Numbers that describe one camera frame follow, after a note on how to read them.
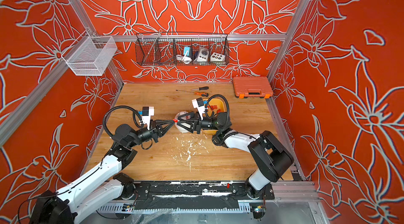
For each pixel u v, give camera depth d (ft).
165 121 2.13
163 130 2.16
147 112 1.97
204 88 3.85
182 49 3.27
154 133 1.98
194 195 2.39
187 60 2.80
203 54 2.98
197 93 3.65
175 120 2.20
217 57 3.08
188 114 2.28
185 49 2.74
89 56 2.96
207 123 2.15
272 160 1.46
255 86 3.67
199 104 2.08
